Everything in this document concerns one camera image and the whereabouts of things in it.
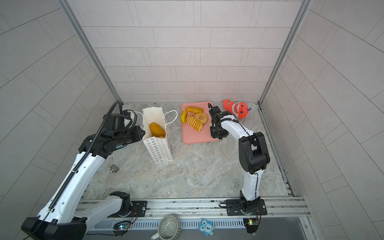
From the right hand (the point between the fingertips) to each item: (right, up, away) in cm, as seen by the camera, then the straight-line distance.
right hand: (216, 135), depth 93 cm
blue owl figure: (-8, -37, -28) cm, 46 cm away
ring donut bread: (-7, +10, +12) cm, 17 cm away
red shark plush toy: (+17, +17, +10) cm, 26 cm away
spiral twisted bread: (-16, +9, +7) cm, 19 cm away
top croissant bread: (-14, +17, +13) cm, 25 cm away
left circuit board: (-44, -35, -29) cm, 63 cm away
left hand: (-35, +6, -22) cm, 41 cm away
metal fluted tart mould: (-24, -38, -26) cm, 52 cm away
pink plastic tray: (-17, -1, +4) cm, 17 cm away
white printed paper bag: (-32, -3, -18) cm, 37 cm away
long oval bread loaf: (-37, +3, -4) cm, 37 cm away
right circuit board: (+14, -38, -25) cm, 47 cm away
